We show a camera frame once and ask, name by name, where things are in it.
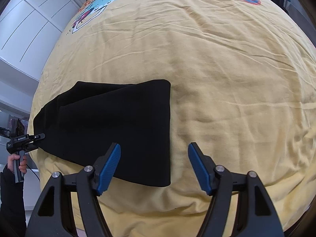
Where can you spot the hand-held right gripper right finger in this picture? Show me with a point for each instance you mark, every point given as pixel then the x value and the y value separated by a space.
pixel 198 169

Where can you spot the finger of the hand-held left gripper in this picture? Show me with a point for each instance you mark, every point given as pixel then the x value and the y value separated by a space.
pixel 39 136

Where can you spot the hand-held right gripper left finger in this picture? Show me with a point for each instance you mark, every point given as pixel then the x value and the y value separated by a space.
pixel 108 170

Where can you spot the black pants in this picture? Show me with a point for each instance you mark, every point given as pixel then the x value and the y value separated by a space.
pixel 111 128

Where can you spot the person's left forearm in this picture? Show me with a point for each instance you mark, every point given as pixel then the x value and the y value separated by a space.
pixel 11 202

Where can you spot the person's left hand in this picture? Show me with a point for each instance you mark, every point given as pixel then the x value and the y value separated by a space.
pixel 11 163

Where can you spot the yellow printed blanket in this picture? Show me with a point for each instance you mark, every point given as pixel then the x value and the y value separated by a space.
pixel 222 91

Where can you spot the white wardrobe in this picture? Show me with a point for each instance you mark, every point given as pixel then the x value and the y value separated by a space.
pixel 27 22

